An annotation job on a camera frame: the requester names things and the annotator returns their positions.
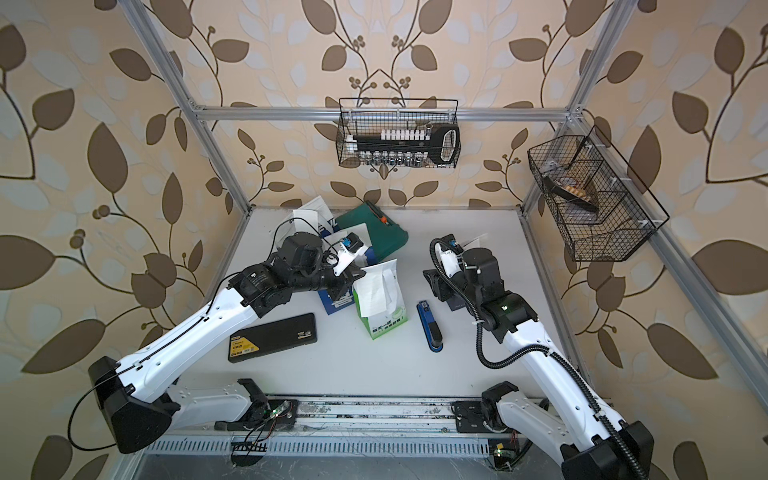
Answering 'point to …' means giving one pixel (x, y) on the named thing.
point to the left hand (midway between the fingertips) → (358, 266)
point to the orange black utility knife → (382, 217)
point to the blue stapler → (430, 327)
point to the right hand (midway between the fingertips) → (434, 268)
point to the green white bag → (378, 298)
